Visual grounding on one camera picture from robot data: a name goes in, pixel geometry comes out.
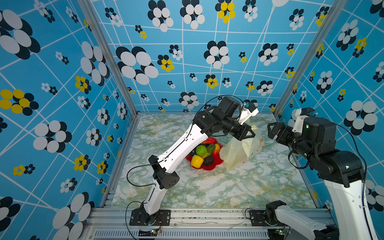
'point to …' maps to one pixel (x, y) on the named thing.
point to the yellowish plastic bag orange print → (236, 152)
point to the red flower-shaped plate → (218, 159)
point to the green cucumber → (210, 148)
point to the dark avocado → (208, 161)
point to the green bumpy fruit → (201, 150)
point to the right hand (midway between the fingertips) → (278, 128)
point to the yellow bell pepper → (197, 161)
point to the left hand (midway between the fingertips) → (256, 135)
